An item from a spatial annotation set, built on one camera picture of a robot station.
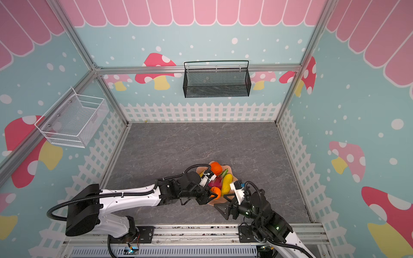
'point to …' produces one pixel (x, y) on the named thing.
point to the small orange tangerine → (215, 190)
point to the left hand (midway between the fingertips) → (212, 195)
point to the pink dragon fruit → (216, 182)
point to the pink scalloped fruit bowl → (225, 169)
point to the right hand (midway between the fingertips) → (219, 202)
